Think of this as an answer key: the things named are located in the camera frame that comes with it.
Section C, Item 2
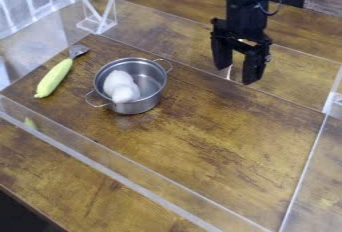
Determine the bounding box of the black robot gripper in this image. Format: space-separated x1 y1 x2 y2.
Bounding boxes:
210 0 274 86

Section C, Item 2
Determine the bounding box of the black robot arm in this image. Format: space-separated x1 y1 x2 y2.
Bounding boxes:
211 0 272 85

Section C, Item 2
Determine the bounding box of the silver metal pot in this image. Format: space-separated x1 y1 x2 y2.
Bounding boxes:
85 57 172 115

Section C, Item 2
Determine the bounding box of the clear acrylic triangle stand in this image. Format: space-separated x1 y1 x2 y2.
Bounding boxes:
76 0 117 35

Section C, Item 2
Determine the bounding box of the grey metal spatula head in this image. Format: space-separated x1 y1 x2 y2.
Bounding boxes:
69 45 89 59

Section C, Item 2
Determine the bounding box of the yellow green corn cob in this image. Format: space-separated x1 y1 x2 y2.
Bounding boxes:
33 58 73 98

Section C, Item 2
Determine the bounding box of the clear acrylic front barrier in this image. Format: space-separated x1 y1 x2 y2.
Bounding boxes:
0 95 271 232

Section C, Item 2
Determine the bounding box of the clear acrylic barrier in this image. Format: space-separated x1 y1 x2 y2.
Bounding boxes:
0 95 271 232
279 66 342 232

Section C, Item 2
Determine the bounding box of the clear acrylic right barrier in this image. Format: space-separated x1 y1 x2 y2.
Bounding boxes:
279 66 342 232

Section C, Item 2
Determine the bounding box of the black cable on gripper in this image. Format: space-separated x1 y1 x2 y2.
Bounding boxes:
256 0 283 16

